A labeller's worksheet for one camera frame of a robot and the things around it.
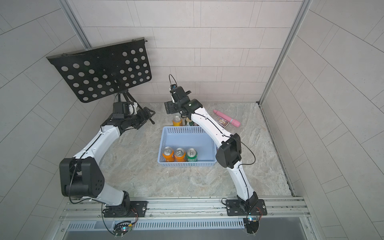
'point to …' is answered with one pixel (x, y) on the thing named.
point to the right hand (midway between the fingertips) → (172, 104)
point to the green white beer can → (190, 123)
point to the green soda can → (191, 155)
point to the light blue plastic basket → (198, 137)
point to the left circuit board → (122, 228)
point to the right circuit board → (251, 224)
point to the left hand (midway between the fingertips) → (154, 113)
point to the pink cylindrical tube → (234, 122)
